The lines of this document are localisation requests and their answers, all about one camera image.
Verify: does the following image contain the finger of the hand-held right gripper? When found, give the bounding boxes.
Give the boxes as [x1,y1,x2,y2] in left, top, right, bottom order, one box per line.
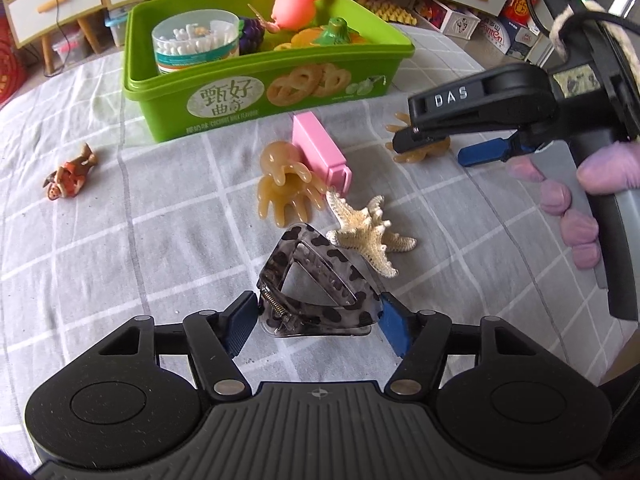
[391,126,453,155]
[457,132,544,167]

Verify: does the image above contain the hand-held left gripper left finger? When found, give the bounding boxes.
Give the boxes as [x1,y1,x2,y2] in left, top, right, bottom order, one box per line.
[92,291,259,402]

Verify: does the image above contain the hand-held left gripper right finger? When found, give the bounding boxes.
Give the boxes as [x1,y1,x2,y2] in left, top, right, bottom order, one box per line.
[378,291,544,402]

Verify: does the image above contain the tan rubber octopus toy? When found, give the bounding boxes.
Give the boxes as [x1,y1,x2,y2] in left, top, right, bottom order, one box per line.
[385,112,452,164]
[257,141,329,227]

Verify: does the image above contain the spotted clear hair clip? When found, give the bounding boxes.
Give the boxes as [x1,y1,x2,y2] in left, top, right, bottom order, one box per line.
[257,222,381,339]

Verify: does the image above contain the orange pumpkin toy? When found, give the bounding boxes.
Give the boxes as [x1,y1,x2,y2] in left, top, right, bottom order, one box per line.
[273,17,367,52]

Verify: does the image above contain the purple grapes toy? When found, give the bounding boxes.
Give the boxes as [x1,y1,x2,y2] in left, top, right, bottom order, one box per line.
[237,16,266,56]

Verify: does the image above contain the green plastic box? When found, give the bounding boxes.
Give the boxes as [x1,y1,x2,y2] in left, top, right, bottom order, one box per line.
[122,0,416,144]

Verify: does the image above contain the cotton swab container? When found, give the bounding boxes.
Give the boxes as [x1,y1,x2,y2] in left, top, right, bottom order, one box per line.
[151,8,241,77]

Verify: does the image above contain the person's right hand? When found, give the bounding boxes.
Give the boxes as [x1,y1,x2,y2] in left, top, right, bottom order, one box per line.
[505,142,640,271]

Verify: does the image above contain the blue white carton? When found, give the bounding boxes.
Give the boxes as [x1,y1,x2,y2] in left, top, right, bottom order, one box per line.
[479,15,542,59]

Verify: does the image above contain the white toy box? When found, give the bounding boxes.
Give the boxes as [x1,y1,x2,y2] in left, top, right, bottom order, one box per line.
[415,0,484,42]

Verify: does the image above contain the red gift box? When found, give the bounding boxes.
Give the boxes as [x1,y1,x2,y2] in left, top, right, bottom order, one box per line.
[502,0,546,24]

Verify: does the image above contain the pink rectangular case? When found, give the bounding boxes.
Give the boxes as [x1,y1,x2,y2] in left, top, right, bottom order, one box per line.
[291,112,354,199]

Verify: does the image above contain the dried starfish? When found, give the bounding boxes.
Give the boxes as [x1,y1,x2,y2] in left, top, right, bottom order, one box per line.
[325,187,418,279]

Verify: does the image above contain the grey checked tablecloth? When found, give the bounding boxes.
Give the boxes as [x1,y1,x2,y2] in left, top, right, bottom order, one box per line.
[0,22,640,413]

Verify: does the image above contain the yellow egg tray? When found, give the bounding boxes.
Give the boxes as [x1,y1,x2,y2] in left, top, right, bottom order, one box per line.
[364,0,419,26]

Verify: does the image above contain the small brown figurine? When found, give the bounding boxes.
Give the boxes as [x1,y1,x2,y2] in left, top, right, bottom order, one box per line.
[42,142,99,201]

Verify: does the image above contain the blue-lid plastic box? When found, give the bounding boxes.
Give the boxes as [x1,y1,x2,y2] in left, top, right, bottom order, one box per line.
[104,7,131,47]

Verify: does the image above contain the small clear plastic box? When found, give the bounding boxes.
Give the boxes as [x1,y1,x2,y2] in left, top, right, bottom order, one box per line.
[52,30,86,67]

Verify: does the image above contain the red bucket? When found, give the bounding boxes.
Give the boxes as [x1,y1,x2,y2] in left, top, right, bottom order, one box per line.
[0,14,27,107]

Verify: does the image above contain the tan rope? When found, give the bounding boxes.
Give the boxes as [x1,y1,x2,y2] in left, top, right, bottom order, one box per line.
[550,0,640,69]

